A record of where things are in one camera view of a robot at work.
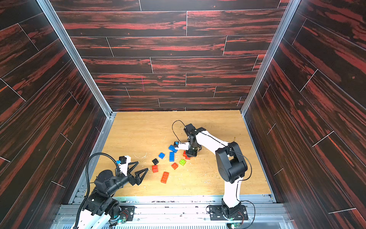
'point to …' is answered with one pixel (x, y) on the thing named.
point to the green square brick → (182, 162)
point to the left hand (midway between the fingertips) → (143, 167)
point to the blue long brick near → (171, 156)
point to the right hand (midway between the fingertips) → (193, 150)
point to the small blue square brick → (161, 155)
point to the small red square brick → (174, 166)
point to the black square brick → (155, 161)
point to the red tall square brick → (155, 168)
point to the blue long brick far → (172, 148)
